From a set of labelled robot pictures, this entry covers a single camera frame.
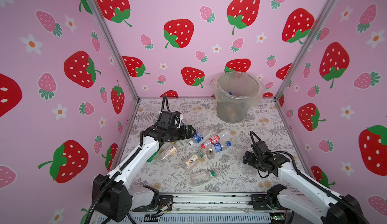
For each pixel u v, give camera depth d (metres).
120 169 0.42
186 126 0.71
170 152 0.88
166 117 0.61
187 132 0.71
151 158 0.90
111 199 0.39
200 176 0.82
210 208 0.73
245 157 0.78
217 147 0.88
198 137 0.93
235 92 1.10
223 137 0.94
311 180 0.48
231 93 1.10
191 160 0.82
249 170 0.80
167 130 0.60
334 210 0.40
